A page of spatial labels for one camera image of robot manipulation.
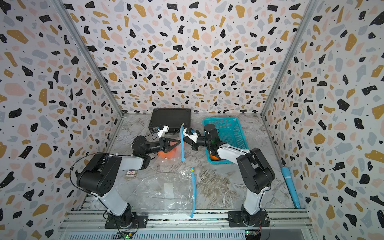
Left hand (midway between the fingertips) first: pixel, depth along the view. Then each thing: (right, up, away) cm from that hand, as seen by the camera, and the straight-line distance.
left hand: (180, 145), depth 77 cm
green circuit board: (-25, -41, -7) cm, 49 cm away
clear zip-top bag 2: (-8, -27, +5) cm, 29 cm away
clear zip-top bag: (-3, -6, +5) cm, 8 cm away
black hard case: (-11, +16, +37) cm, 42 cm away
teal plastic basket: (+32, +6, +33) cm, 46 cm away
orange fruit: (+18, -9, +13) cm, 24 cm away
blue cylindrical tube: (+63, -25, +10) cm, 69 cm away
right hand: (+1, +3, +8) cm, 8 cm away
